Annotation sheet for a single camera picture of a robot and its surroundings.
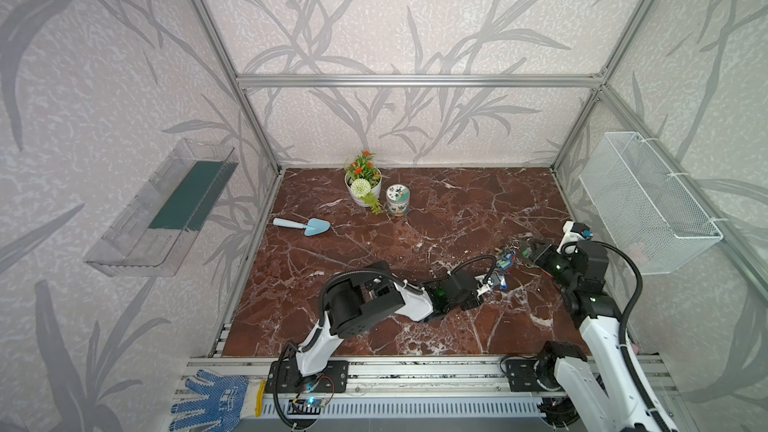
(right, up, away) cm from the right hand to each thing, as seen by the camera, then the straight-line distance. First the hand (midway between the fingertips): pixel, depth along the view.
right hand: (531, 231), depth 81 cm
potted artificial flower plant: (-49, +16, +17) cm, 54 cm away
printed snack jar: (-37, +8, +20) cm, 43 cm away
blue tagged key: (-4, -11, +12) cm, 17 cm away
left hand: (-11, -14, +8) cm, 19 cm away
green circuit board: (-58, -41, -10) cm, 72 cm away
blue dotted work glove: (-77, -38, -12) cm, 87 cm away
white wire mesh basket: (+18, +5, -18) cm, 26 cm away
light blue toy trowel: (-67, -2, +21) cm, 70 cm away
